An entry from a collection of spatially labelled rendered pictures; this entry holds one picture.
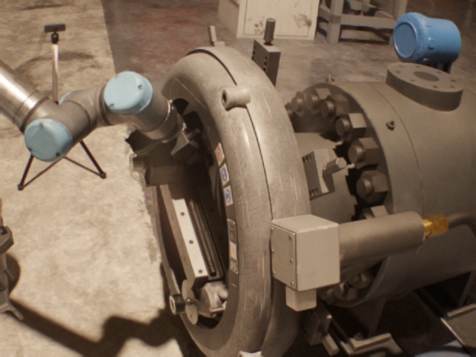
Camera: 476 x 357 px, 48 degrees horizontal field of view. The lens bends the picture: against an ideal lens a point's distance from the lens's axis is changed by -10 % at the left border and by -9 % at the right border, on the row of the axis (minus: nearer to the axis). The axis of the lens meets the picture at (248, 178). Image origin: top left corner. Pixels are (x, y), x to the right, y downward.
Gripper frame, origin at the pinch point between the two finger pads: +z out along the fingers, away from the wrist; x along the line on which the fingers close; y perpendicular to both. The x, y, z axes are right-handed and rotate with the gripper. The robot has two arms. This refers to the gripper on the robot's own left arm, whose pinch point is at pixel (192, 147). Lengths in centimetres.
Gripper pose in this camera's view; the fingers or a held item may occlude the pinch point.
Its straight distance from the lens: 143.1
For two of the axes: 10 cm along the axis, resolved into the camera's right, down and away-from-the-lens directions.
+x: -4.7, -7.7, 4.3
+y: 8.2, -5.7, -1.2
